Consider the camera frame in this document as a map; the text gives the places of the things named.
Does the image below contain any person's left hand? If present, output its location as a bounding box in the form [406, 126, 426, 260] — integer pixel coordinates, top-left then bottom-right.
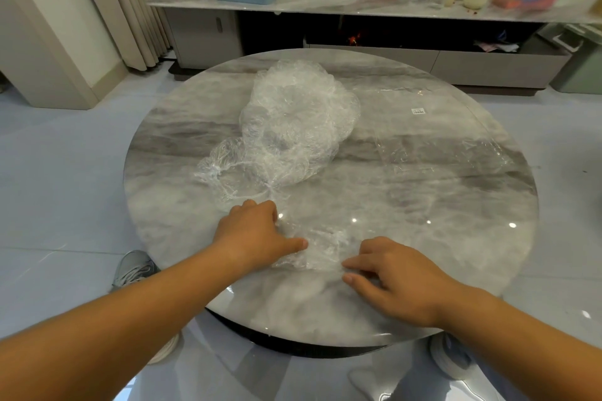
[209, 199, 310, 275]

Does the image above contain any person's right hand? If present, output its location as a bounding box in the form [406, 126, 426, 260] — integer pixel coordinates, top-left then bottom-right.
[341, 236, 472, 328]

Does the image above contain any pile of clear plastic caps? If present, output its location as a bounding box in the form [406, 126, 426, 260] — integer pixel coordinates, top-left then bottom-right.
[240, 60, 362, 183]

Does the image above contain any clear plastic bag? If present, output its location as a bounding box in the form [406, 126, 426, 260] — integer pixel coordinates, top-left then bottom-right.
[357, 86, 528, 219]

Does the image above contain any person's right forearm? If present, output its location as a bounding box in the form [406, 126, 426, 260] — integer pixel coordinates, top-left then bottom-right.
[437, 285, 602, 401]

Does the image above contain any person's left forearm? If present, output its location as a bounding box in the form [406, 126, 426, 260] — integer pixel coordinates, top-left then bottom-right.
[0, 246, 246, 401]

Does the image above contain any green storage bin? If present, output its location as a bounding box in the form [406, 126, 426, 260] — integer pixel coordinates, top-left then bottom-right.
[550, 24, 602, 95]

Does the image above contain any grey sneaker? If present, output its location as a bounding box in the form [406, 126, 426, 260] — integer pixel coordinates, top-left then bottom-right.
[113, 250, 180, 364]
[428, 332, 476, 380]

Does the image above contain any black table base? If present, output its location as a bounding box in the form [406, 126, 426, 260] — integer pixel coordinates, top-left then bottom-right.
[207, 306, 443, 360]

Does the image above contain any long grey low cabinet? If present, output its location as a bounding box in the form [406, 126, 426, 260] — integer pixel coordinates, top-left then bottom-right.
[147, 0, 602, 95]

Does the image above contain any beige curtain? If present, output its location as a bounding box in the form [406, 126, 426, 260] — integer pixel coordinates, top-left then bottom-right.
[66, 0, 175, 73]

